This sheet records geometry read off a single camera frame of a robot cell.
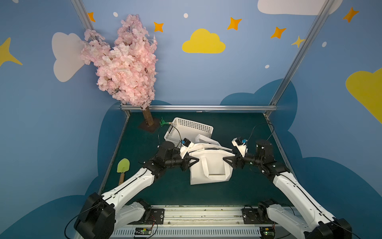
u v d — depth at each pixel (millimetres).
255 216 739
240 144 663
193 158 718
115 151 1042
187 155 691
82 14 705
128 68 614
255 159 656
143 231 718
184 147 678
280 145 1081
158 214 750
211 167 764
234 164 691
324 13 709
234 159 677
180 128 1107
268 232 730
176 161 665
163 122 1151
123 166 912
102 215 391
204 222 735
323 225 400
